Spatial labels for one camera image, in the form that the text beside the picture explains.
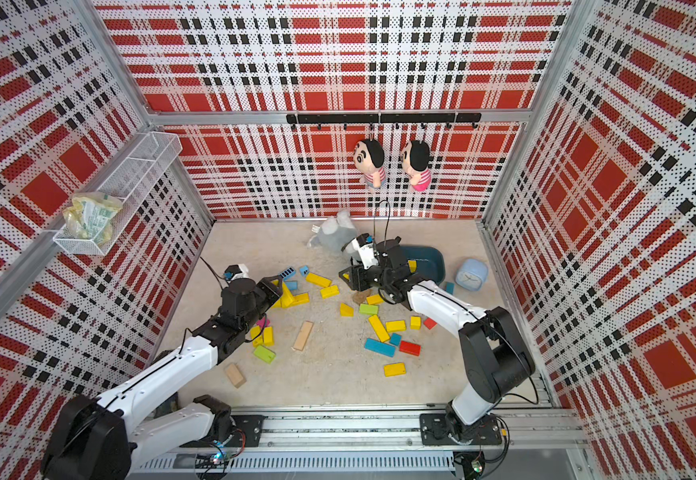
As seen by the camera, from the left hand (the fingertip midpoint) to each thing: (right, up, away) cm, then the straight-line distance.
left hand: (286, 278), depth 84 cm
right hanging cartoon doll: (+39, +36, +9) cm, 54 cm away
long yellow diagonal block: (+27, -16, +6) cm, 32 cm away
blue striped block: (-5, 0, +20) cm, 20 cm away
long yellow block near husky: (+6, -2, +17) cm, 19 cm away
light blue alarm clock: (+57, 0, +11) cm, 59 cm away
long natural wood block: (+4, -18, +6) cm, 20 cm away
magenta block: (-2, -10, -12) cm, 16 cm away
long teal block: (+27, -21, +4) cm, 35 cm away
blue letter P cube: (+1, +1, +20) cm, 20 cm away
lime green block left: (-7, -22, +1) cm, 23 cm away
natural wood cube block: (-13, -27, -3) cm, 30 cm away
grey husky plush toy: (+12, +14, +22) cm, 29 cm away
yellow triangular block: (+17, -12, +11) cm, 23 cm away
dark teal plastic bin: (+47, +4, +23) cm, 53 cm away
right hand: (+18, +2, +1) cm, 18 cm away
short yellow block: (+11, -6, +15) cm, 19 cm away
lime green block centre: (+23, -11, +12) cm, 29 cm away
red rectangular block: (+36, -21, +4) cm, 42 cm away
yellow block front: (+31, -26, 0) cm, 41 cm away
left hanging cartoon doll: (+24, +37, +6) cm, 45 cm away
